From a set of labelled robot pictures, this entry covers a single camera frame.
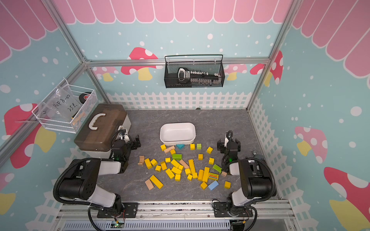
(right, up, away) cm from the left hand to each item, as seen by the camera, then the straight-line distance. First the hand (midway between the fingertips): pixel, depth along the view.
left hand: (132, 137), depth 93 cm
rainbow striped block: (+52, -21, -10) cm, 57 cm away
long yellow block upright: (+47, -21, -8) cm, 53 cm away
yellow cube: (+51, -8, +1) cm, 52 cm away
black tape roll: (-22, +24, -13) cm, 35 cm away
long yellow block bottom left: (+19, -25, -10) cm, 33 cm away
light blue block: (+52, -27, -11) cm, 59 cm away
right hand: (+63, -1, 0) cm, 63 cm away
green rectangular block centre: (+30, -12, -2) cm, 32 cm away
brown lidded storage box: (-20, +9, -5) cm, 22 cm away
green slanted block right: (+55, -18, -6) cm, 58 cm away
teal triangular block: (+31, -6, +3) cm, 32 cm away
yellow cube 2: (+60, -26, -12) cm, 66 cm away
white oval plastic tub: (+26, +2, +11) cm, 29 cm away
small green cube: (+44, -6, +3) cm, 45 cm away
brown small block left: (+7, -15, -2) cm, 16 cm away
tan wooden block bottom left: (+14, -26, -11) cm, 32 cm away
